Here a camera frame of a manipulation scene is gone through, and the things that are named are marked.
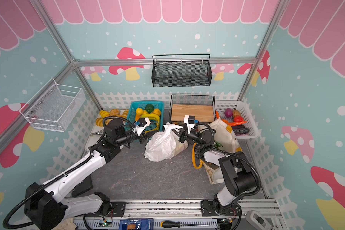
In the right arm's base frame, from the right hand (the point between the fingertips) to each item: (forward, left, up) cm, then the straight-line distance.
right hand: (170, 126), depth 72 cm
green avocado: (+34, +18, -20) cm, 43 cm away
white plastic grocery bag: (-6, +3, -9) cm, 11 cm away
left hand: (0, +8, -1) cm, 8 cm away
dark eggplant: (+12, -46, -20) cm, 51 cm away
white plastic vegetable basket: (+46, -42, -30) cm, 70 cm away
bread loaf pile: (+33, +48, -25) cm, 63 cm away
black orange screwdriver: (-39, -1, -27) cm, 47 cm away
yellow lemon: (+32, +26, -21) cm, 46 cm away
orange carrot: (+20, -45, -23) cm, 54 cm away
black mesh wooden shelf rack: (+27, -22, -13) cm, 37 cm away
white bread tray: (+14, +55, -26) cm, 62 cm away
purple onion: (+33, -44, -25) cm, 60 cm away
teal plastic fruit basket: (+38, +30, -20) cm, 52 cm away
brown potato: (+33, -50, -25) cm, 65 cm away
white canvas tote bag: (+3, -32, -14) cm, 35 cm away
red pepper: (+24, -49, -23) cm, 59 cm away
